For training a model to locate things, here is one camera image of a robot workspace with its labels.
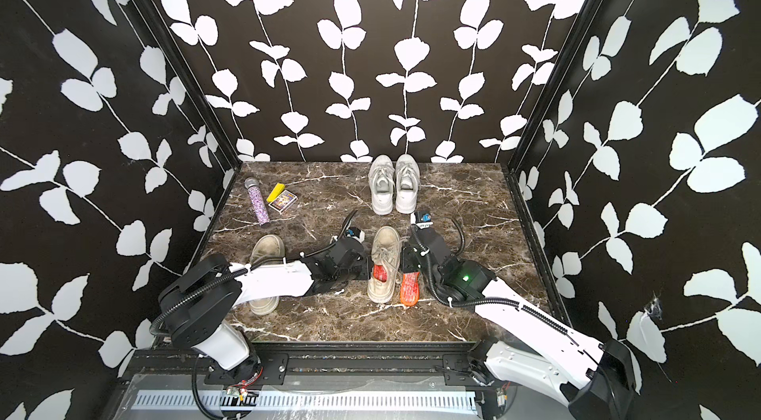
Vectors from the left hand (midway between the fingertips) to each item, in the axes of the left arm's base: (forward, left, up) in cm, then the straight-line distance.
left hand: (377, 260), depth 88 cm
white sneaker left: (+30, -2, +4) cm, 31 cm away
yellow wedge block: (+32, +38, -5) cm, 50 cm away
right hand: (-2, -7, +15) cm, 16 cm away
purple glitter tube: (+32, +46, -1) cm, 56 cm away
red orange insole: (-8, -9, -3) cm, 13 cm away
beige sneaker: (+7, +35, -2) cm, 36 cm away
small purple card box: (+27, +34, -4) cm, 44 cm away
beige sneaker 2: (0, -3, +3) cm, 4 cm away
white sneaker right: (+29, -12, +2) cm, 32 cm away
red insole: (-3, -1, -2) cm, 4 cm away
